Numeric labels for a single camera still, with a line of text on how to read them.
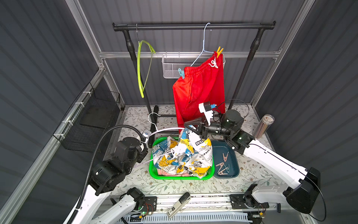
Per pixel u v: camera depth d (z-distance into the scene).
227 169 0.84
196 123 0.56
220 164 0.87
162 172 0.81
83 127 0.72
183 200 0.71
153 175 0.74
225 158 0.89
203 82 0.71
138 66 0.57
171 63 0.92
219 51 0.71
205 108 0.53
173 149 0.62
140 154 0.47
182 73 0.58
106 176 0.39
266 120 0.87
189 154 0.63
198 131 0.57
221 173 0.83
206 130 0.53
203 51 0.61
